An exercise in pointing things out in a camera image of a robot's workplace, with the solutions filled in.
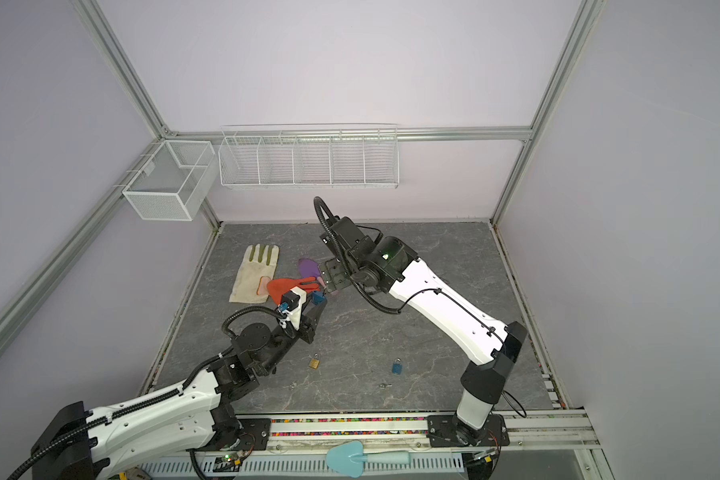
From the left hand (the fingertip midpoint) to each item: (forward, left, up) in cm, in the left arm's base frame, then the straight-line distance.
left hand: (319, 300), depth 73 cm
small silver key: (-15, -16, -22) cm, 31 cm away
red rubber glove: (+18, +18, -21) cm, 33 cm away
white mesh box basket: (+49, +53, 0) cm, 72 cm away
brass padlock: (-8, +4, -22) cm, 24 cm away
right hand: (+5, -6, +7) cm, 10 cm away
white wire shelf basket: (+56, -11, +3) cm, 57 cm away
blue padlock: (0, 0, +1) cm, 1 cm away
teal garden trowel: (-31, -5, -21) cm, 38 cm away
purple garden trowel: (+28, +9, -25) cm, 38 cm away
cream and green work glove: (+31, +27, -22) cm, 46 cm away
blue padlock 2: (-10, -19, -22) cm, 31 cm away
